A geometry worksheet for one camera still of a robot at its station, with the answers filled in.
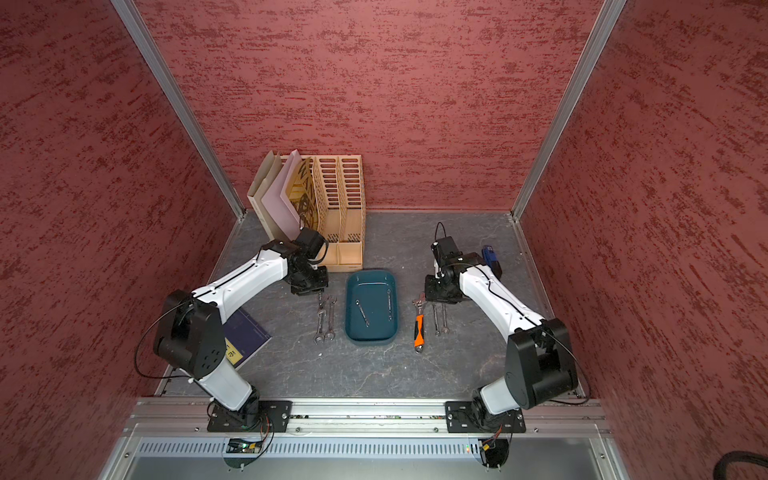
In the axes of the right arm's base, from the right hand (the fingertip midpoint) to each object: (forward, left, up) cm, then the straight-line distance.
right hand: (432, 300), depth 85 cm
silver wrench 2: (+3, +13, -10) cm, 16 cm away
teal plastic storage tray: (+3, +19, -10) cm, 21 cm away
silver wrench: (-5, -4, -10) cm, 12 cm away
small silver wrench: (-6, -2, -10) cm, 12 cm away
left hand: (+3, +33, 0) cm, 33 cm away
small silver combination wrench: (-2, +20, -8) cm, 22 cm away
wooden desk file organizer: (+47, +36, +1) cm, 59 cm away
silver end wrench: (-6, +31, -8) cm, 33 cm away
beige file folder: (+36, +49, +22) cm, 65 cm away
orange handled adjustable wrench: (-4, +4, -9) cm, 10 cm away
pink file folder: (+25, +46, +15) cm, 54 cm away
